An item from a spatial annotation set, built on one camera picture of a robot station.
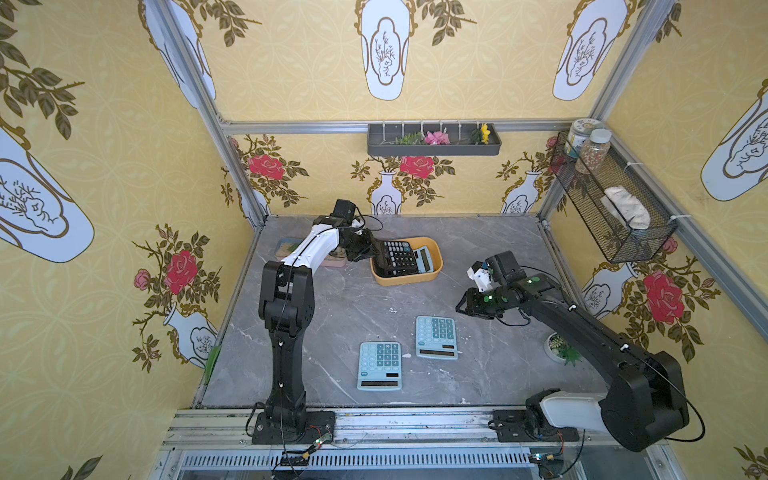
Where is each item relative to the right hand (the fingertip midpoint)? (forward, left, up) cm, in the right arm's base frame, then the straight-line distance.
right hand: (464, 304), depth 83 cm
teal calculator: (+21, +10, -8) cm, 25 cm away
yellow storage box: (+28, +13, -7) cm, 31 cm away
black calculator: (+18, +20, -3) cm, 27 cm away
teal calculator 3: (-15, +23, -9) cm, 29 cm away
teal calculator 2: (-6, +7, -10) cm, 14 cm away
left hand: (+19, +28, -1) cm, 34 cm away
